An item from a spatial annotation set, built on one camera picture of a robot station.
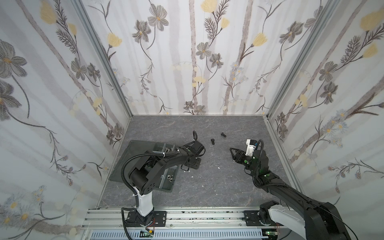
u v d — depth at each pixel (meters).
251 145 0.75
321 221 0.41
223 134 1.08
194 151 0.75
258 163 0.62
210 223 0.73
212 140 1.04
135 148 1.11
